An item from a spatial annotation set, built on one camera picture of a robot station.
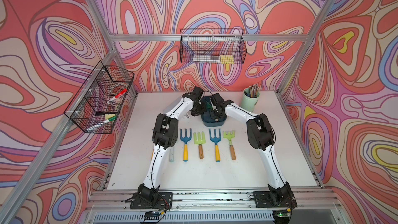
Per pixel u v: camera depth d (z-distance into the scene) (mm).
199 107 910
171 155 863
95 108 736
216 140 934
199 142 934
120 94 764
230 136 957
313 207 722
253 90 981
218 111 793
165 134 639
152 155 637
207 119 964
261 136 613
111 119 718
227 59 910
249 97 986
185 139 951
